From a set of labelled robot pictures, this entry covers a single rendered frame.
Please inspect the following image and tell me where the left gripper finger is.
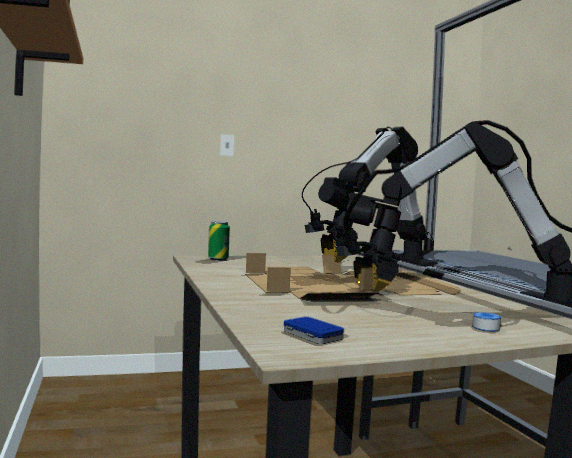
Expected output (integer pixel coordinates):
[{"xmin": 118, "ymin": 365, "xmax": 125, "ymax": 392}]
[
  {"xmin": 372, "ymin": 264, "xmax": 391, "ymax": 292},
  {"xmin": 354, "ymin": 262, "xmax": 372, "ymax": 286}
]

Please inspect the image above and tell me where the grey metal frame beam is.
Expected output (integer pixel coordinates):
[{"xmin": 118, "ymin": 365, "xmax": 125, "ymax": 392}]
[{"xmin": 435, "ymin": 0, "xmax": 521, "ymax": 33}]

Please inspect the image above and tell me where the green and yellow drink can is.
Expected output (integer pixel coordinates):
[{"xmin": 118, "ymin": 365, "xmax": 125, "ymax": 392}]
[{"xmin": 208, "ymin": 221, "xmax": 230, "ymax": 261}]

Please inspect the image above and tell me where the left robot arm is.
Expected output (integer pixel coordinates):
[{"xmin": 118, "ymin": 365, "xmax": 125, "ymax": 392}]
[{"xmin": 348, "ymin": 122, "xmax": 572, "ymax": 307}]

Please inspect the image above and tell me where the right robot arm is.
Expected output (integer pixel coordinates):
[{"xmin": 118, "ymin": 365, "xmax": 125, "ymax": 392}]
[{"xmin": 305, "ymin": 127, "xmax": 438, "ymax": 266}]

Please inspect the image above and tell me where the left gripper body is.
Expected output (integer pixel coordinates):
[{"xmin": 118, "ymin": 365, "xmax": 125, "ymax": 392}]
[{"xmin": 353, "ymin": 229, "xmax": 399, "ymax": 282}]

